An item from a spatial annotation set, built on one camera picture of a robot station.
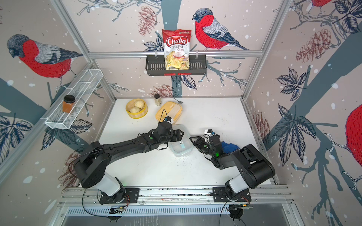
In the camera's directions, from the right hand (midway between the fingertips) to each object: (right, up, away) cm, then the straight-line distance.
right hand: (190, 139), depth 88 cm
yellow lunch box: (-14, +19, +15) cm, 28 cm away
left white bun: (-42, +19, +18) cm, 50 cm away
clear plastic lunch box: (-3, -4, -1) cm, 6 cm away
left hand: (-5, +6, -3) cm, 8 cm away
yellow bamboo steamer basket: (-36, +17, +19) cm, 45 cm away
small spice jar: (-25, +27, +23) cm, 43 cm away
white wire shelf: (-67, +16, -18) cm, 71 cm away
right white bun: (-41, +24, +23) cm, 52 cm away
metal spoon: (-9, +25, +30) cm, 40 cm away
